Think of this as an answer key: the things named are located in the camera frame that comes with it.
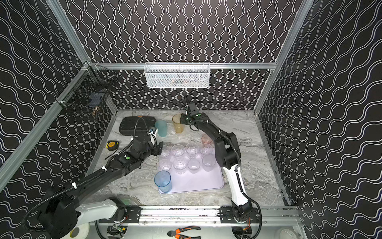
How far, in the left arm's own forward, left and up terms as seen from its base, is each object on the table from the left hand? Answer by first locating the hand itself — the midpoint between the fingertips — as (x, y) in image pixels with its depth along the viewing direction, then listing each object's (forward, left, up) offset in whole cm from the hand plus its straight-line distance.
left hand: (156, 138), depth 82 cm
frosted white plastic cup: (-6, -30, -13) cm, 34 cm away
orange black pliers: (-41, -16, -17) cm, 47 cm away
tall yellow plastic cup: (+19, -10, -13) cm, 25 cm away
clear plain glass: (+1, -11, -13) cm, 18 cm away
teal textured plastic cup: (+20, +3, -15) cm, 25 cm away
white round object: (-37, -68, -18) cm, 80 cm away
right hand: (+22, -13, -7) cm, 26 cm away
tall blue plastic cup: (-17, -4, -18) cm, 25 cm away
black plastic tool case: (+19, +27, -14) cm, 36 cm away
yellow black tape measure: (+3, +33, -16) cm, 37 cm away
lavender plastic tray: (-9, -20, -18) cm, 28 cm away
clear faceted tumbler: (-8, -13, -14) cm, 21 cm away
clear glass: (+3, -20, -15) cm, 25 cm away
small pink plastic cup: (+11, -29, -14) cm, 34 cm away
